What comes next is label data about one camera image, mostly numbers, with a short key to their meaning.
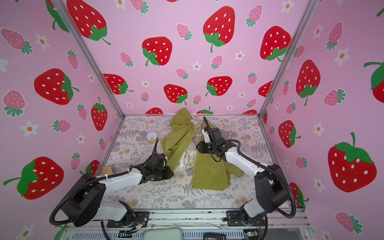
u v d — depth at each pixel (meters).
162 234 0.68
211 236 0.71
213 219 0.75
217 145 0.67
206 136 0.78
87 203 0.42
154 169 0.70
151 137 1.01
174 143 0.94
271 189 0.43
